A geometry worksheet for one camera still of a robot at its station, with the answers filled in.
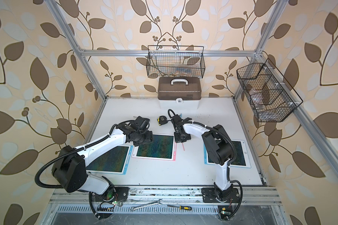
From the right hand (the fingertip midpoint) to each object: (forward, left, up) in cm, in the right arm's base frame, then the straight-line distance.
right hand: (181, 140), depth 96 cm
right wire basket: (+9, -49, +34) cm, 60 cm away
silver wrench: (-38, +27, +1) cm, 47 cm away
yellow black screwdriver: (-39, -1, +2) cm, 39 cm away
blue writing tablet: (-14, +42, 0) cm, 44 cm away
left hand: (-4, +20, +11) cm, 23 cm away
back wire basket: (+42, +2, +35) cm, 55 cm away
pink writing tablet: (-5, +12, +1) cm, 13 cm away
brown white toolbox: (+26, 0, +21) cm, 33 cm away
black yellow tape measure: (+15, +13, +4) cm, 20 cm away
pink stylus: (-5, -1, 0) cm, 5 cm away
